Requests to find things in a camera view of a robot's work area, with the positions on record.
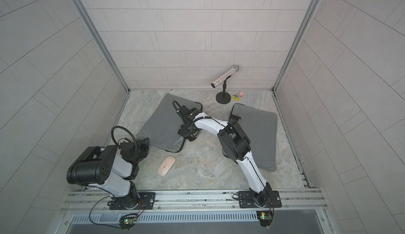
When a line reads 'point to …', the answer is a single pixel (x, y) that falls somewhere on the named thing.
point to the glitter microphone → (234, 69)
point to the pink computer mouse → (166, 165)
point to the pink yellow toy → (237, 97)
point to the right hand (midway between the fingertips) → (188, 132)
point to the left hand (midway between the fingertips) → (153, 135)
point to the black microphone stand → (223, 97)
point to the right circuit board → (266, 217)
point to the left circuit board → (127, 221)
